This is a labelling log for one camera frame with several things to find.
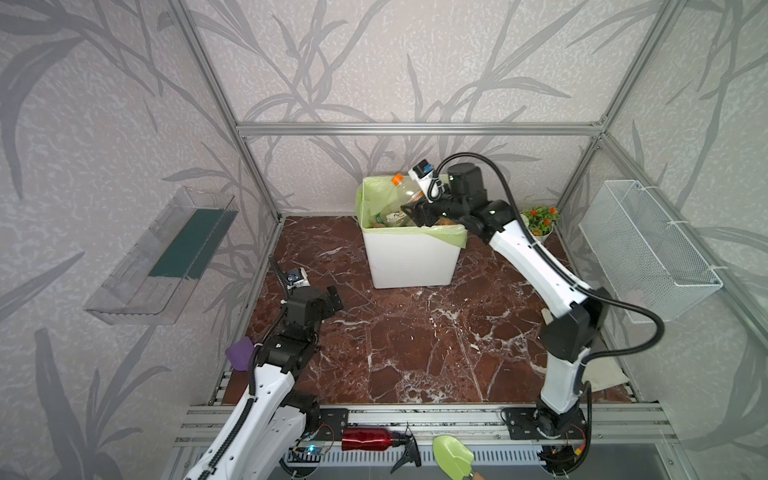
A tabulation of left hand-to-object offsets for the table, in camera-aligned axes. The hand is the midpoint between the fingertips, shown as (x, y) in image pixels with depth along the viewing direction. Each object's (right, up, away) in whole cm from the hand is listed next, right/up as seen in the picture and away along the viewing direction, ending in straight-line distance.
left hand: (324, 282), depth 80 cm
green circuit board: (-2, -39, -9) cm, 40 cm away
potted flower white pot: (+67, +18, +19) cm, 72 cm away
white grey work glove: (+77, -26, +3) cm, 82 cm away
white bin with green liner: (+21, +7, +8) cm, 23 cm away
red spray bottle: (+16, -35, -11) cm, 40 cm away
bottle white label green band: (+17, +18, +14) cm, 29 cm away
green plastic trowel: (+33, -40, -10) cm, 53 cm away
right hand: (+24, +25, -3) cm, 35 cm away
